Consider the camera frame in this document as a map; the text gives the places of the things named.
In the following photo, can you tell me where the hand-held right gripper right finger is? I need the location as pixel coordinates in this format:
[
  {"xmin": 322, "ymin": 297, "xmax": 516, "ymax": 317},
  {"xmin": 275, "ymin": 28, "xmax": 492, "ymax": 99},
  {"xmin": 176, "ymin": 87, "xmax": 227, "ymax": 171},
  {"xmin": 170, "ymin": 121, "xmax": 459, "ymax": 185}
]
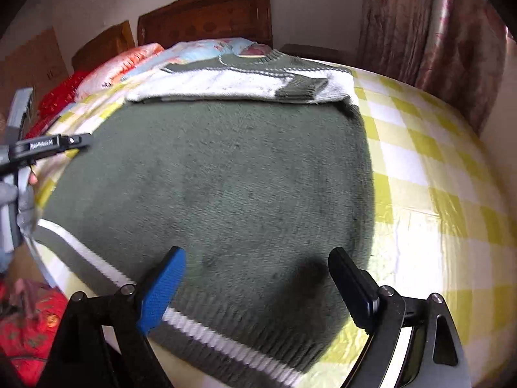
[{"xmin": 328, "ymin": 247, "xmax": 471, "ymax": 388}]

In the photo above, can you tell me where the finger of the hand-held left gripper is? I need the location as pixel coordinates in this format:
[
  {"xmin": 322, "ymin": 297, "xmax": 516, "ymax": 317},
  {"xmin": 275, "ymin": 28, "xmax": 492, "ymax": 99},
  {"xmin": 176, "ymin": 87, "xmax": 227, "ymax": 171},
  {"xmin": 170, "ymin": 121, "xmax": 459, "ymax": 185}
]
[{"xmin": 67, "ymin": 133, "xmax": 93, "ymax": 151}]

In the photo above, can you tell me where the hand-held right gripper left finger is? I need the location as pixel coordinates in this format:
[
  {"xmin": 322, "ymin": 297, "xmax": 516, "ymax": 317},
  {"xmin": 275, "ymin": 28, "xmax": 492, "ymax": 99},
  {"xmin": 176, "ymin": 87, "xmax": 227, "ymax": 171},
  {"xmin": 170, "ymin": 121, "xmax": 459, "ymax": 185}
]
[{"xmin": 38, "ymin": 246, "xmax": 187, "ymax": 388}]

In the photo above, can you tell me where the green and white knit sweater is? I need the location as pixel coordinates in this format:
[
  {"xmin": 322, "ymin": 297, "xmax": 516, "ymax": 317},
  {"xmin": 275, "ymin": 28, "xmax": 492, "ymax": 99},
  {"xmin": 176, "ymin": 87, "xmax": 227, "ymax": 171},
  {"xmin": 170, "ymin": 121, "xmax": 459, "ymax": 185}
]
[{"xmin": 32, "ymin": 48, "xmax": 374, "ymax": 388}]

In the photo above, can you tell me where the person's left hand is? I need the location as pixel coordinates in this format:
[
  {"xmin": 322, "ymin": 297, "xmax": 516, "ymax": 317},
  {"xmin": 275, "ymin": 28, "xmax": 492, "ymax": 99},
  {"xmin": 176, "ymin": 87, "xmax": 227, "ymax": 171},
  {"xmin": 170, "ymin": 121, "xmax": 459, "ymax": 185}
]
[{"xmin": 0, "ymin": 172, "xmax": 39, "ymax": 237}]

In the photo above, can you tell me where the red patterned quilt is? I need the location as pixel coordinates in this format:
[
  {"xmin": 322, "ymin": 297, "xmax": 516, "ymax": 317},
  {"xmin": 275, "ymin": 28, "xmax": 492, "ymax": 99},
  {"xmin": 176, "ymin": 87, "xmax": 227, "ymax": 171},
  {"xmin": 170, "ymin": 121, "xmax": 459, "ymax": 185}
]
[{"xmin": 24, "ymin": 70, "xmax": 91, "ymax": 138}]

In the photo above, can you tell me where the light wooden cabinet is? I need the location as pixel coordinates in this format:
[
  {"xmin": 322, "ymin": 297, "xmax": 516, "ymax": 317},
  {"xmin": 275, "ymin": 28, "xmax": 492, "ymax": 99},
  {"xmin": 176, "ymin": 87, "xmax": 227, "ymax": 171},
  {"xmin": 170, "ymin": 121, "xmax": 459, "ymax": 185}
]
[{"xmin": 0, "ymin": 27, "xmax": 69, "ymax": 118}]

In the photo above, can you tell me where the pink floral pillow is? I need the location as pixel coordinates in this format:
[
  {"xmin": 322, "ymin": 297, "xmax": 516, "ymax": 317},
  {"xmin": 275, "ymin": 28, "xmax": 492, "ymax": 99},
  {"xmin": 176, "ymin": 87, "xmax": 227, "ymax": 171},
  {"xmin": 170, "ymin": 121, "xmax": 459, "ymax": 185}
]
[
  {"xmin": 240, "ymin": 42, "xmax": 269, "ymax": 57},
  {"xmin": 75, "ymin": 42, "xmax": 165, "ymax": 100}
]

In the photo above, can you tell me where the small wooden headboard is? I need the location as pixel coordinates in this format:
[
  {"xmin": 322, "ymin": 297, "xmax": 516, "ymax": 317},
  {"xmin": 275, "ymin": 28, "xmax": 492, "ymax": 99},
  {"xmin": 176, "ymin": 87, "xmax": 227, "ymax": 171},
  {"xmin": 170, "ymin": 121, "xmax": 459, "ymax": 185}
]
[{"xmin": 72, "ymin": 20, "xmax": 136, "ymax": 71}]

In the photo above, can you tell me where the yellow checked bed sheet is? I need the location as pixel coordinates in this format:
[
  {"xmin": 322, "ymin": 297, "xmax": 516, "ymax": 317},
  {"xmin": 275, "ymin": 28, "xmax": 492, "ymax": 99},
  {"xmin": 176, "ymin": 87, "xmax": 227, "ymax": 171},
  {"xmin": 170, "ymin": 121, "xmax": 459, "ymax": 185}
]
[{"xmin": 24, "ymin": 60, "xmax": 517, "ymax": 388}]

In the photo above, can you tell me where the red floral cloth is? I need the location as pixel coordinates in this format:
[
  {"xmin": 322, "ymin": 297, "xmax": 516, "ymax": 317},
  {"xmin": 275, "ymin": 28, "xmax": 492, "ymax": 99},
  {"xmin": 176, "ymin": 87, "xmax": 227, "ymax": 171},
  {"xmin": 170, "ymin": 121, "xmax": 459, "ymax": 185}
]
[{"xmin": 0, "ymin": 279, "xmax": 69, "ymax": 386}]

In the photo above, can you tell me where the blue floral pillow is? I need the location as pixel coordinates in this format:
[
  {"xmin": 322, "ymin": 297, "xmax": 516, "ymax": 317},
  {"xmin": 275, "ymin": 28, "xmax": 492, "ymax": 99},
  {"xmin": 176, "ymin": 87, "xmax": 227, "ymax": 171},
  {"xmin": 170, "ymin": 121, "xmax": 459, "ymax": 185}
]
[{"xmin": 121, "ymin": 37, "xmax": 263, "ymax": 81}]

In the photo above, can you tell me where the large wooden headboard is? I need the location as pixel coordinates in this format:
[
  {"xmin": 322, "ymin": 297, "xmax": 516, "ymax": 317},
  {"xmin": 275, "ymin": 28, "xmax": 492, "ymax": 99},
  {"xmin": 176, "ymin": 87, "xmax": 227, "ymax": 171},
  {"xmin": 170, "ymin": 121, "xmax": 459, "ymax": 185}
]
[{"xmin": 137, "ymin": 0, "xmax": 273, "ymax": 51}]

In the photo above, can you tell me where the dark wooden nightstand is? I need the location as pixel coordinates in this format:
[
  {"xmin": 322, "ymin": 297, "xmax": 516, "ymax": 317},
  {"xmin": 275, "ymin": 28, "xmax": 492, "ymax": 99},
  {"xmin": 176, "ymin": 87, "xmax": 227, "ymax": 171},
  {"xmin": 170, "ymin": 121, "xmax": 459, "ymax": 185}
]
[{"xmin": 279, "ymin": 44, "xmax": 356, "ymax": 65}]

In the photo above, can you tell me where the pink floral curtain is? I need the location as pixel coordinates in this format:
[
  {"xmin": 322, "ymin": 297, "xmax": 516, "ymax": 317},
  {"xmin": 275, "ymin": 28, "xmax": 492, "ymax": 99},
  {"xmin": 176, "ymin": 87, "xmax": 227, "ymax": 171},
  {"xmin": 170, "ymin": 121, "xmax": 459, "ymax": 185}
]
[{"xmin": 357, "ymin": 0, "xmax": 510, "ymax": 134}]

